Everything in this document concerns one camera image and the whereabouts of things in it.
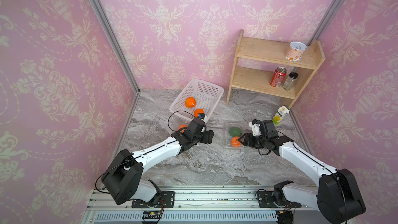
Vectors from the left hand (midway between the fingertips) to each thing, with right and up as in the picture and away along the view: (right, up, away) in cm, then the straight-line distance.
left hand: (209, 134), depth 85 cm
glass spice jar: (+46, +29, +3) cm, 54 cm away
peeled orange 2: (-7, +12, +16) cm, 21 cm away
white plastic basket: (-1, +24, +32) cm, 40 cm away
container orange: (+15, -5, +3) cm, 16 cm away
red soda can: (+39, +32, +2) cm, 51 cm away
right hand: (+19, -4, +1) cm, 19 cm away
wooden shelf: (+31, +32, +13) cm, 47 cm away
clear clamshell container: (+13, +3, +17) cm, 21 cm away
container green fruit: (+16, 0, +7) cm, 18 cm away
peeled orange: (-12, +18, +21) cm, 30 cm away
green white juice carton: (+44, +10, +10) cm, 46 cm away
